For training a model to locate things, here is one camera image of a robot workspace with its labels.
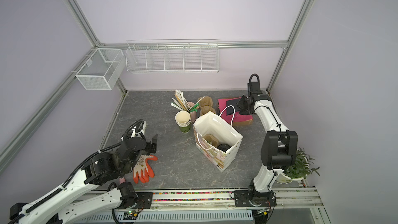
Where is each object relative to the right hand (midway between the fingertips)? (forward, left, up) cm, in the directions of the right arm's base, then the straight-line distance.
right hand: (241, 104), depth 92 cm
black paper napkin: (+10, +1, -11) cm, 15 cm away
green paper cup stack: (-9, +34, -4) cm, 36 cm away
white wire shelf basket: (+29, +42, +14) cm, 53 cm away
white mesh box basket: (+21, +87, +10) cm, 90 cm away
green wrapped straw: (-1, +28, -3) cm, 28 cm away
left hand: (-25, +48, +9) cm, 55 cm away
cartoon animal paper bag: (-15, +18, +2) cm, 23 cm away
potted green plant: (-39, -19, +1) cm, 43 cm away
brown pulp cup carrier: (+9, +21, -13) cm, 26 cm away
